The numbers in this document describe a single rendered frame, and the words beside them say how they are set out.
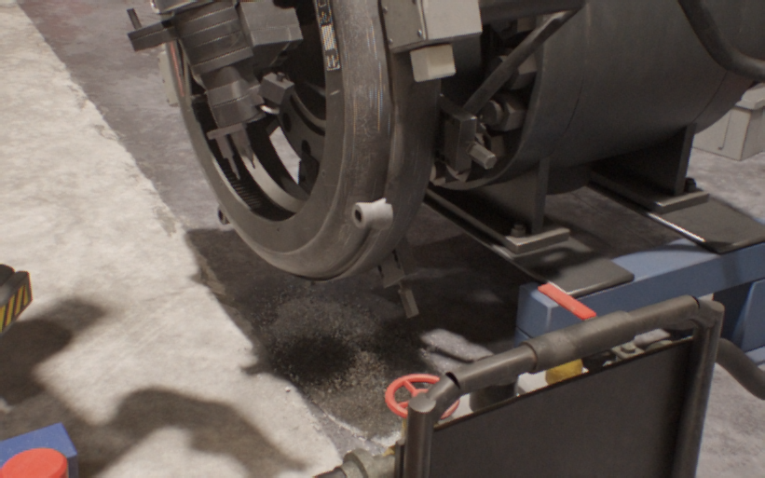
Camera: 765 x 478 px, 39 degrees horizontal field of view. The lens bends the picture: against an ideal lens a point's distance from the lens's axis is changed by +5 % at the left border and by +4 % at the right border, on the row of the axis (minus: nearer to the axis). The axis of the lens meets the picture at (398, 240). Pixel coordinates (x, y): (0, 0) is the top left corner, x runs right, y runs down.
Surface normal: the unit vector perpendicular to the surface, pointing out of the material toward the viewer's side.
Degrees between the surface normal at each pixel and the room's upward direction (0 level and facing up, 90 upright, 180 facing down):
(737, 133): 90
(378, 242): 123
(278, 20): 52
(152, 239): 0
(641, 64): 93
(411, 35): 90
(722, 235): 0
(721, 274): 90
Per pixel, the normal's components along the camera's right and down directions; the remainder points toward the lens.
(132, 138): 0.04, -0.89
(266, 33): 0.45, -0.24
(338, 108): -0.84, 0.22
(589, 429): 0.54, 0.40
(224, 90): -0.34, -0.01
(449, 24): 0.51, 0.03
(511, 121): 0.51, 0.62
